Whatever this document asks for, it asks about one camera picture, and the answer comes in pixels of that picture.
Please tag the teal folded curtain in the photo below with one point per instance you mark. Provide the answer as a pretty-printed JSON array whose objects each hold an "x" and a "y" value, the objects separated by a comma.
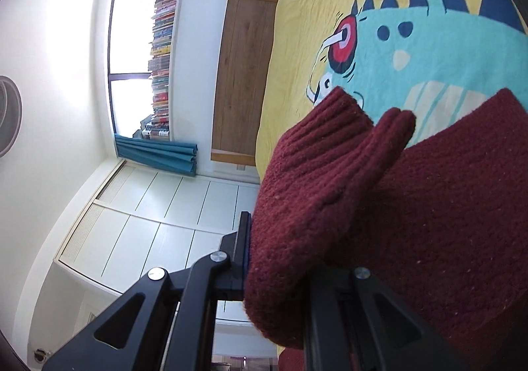
[{"x": 169, "y": 156}]

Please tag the wooden bed headboard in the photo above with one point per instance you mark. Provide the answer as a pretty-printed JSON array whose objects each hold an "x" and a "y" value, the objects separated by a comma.
[{"x": 241, "y": 79}]

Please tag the dark red knitted sweater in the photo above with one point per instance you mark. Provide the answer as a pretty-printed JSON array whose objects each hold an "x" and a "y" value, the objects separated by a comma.
[{"x": 443, "y": 223}]

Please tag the yellow dinosaur print bedspread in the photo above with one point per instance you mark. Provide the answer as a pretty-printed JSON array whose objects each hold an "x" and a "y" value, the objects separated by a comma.
[{"x": 441, "y": 59}]

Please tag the row of books on shelf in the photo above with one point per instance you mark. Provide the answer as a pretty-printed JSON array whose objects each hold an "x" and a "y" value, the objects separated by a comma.
[{"x": 157, "y": 125}]

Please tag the white built-in wardrobe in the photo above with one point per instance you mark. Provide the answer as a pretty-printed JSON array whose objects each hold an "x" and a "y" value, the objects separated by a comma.
[{"x": 139, "y": 219}]

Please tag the window with dark frame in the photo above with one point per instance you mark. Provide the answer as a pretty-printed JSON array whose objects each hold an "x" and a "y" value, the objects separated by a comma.
[{"x": 129, "y": 45}]

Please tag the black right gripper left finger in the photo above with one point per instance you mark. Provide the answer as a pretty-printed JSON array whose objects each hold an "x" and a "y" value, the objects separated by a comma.
[{"x": 165, "y": 321}]

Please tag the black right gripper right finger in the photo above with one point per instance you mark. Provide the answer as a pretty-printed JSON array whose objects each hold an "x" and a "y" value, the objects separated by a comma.
[{"x": 356, "y": 322}]

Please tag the round white ceiling lamp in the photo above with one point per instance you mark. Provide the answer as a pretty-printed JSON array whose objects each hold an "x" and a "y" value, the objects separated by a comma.
[{"x": 11, "y": 114}]

